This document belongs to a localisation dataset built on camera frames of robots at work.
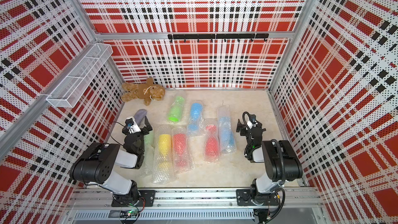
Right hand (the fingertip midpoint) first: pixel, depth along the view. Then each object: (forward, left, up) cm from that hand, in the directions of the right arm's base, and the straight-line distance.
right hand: (248, 119), depth 93 cm
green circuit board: (-46, +60, -7) cm, 76 cm away
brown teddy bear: (+26, +69, -2) cm, 74 cm away
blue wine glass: (-1, +32, -2) cm, 32 cm away
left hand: (-2, +64, +5) cm, 64 cm away
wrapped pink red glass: (-15, +23, -1) cm, 27 cm away
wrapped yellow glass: (-29, +47, 0) cm, 55 cm away
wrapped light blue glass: (-13, +14, 0) cm, 19 cm away
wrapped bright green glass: (+10, +46, -3) cm, 47 cm away
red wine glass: (-25, +38, -1) cm, 45 cm away
